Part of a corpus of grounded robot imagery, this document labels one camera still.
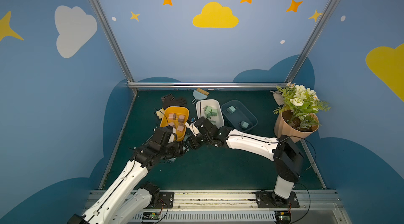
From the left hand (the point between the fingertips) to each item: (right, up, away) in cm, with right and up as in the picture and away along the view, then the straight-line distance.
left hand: (184, 146), depth 77 cm
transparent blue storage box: (+33, +13, +30) cm, 46 cm away
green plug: (+13, +17, +30) cm, 36 cm away
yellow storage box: (-9, +12, +28) cm, 31 cm away
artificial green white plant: (+58, +22, -2) cm, 62 cm away
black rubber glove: (-16, +24, +36) cm, 46 cm away
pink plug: (-5, +12, +25) cm, 28 cm away
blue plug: (+29, +18, +31) cm, 46 cm away
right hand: (+3, +3, +5) cm, 6 cm away
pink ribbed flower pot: (+63, +7, +11) cm, 65 cm away
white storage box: (+8, +20, +34) cm, 41 cm away
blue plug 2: (+36, +8, +24) cm, 45 cm away
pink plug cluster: (-11, +8, +23) cm, 27 cm away
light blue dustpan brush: (+7, +29, +45) cm, 54 cm away
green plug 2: (+17, +16, +30) cm, 38 cm away
